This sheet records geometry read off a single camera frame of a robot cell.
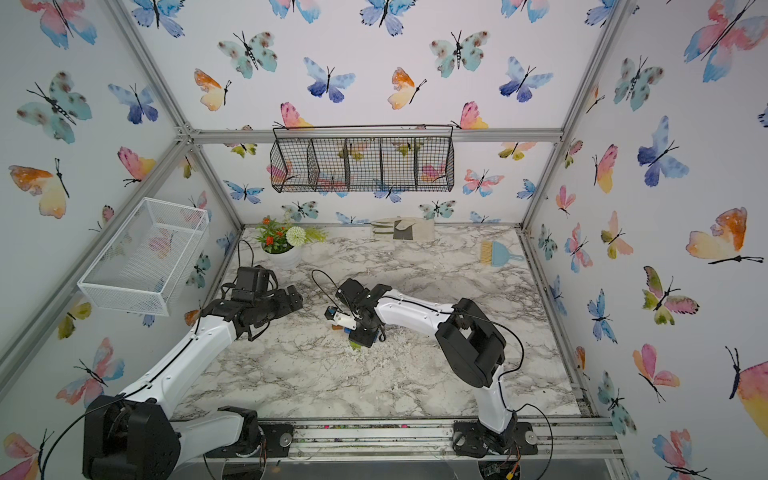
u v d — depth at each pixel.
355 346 0.89
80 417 0.38
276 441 0.74
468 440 0.73
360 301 0.67
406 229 1.19
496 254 1.12
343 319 0.79
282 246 1.01
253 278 0.65
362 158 0.98
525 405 0.67
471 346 0.49
